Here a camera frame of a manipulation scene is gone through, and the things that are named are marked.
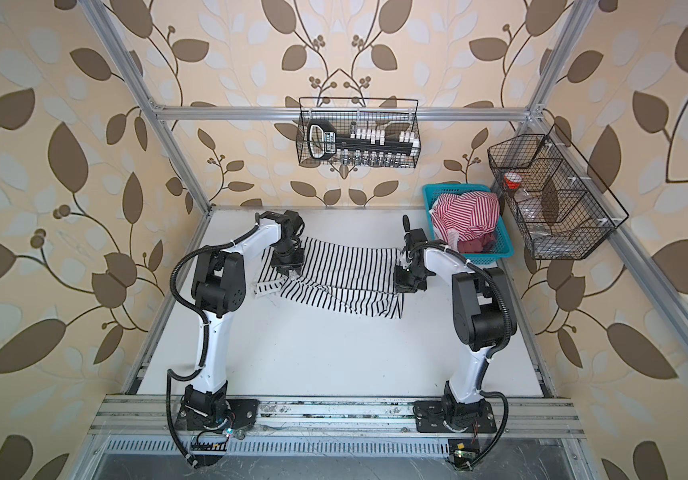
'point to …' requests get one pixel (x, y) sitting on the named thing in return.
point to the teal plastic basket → (503, 246)
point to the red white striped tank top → (466, 220)
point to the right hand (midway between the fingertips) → (399, 291)
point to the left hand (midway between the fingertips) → (298, 268)
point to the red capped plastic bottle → (512, 182)
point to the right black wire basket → (564, 206)
